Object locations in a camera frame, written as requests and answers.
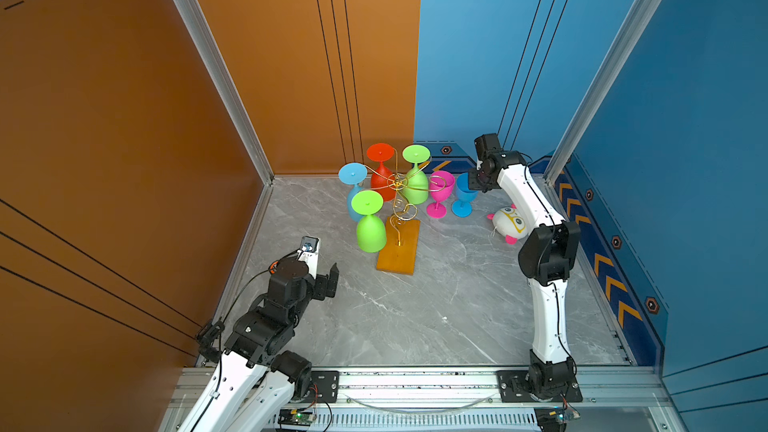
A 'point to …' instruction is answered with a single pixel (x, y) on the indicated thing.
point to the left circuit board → (296, 417)
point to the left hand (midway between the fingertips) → (317, 259)
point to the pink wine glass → (441, 188)
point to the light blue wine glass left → (353, 173)
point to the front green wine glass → (371, 235)
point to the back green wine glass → (415, 184)
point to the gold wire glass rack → (400, 183)
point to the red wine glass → (382, 180)
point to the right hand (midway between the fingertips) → (476, 182)
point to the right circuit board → (554, 419)
